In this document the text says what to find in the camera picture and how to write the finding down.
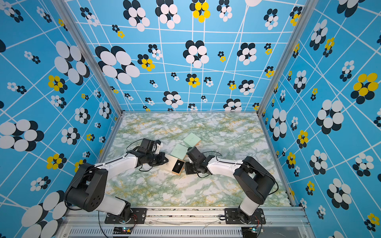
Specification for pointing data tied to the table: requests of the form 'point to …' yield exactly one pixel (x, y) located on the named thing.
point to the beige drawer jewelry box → (174, 165)
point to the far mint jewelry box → (192, 140)
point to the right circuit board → (249, 232)
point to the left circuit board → (122, 230)
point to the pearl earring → (178, 163)
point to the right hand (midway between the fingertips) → (187, 169)
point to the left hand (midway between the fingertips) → (170, 159)
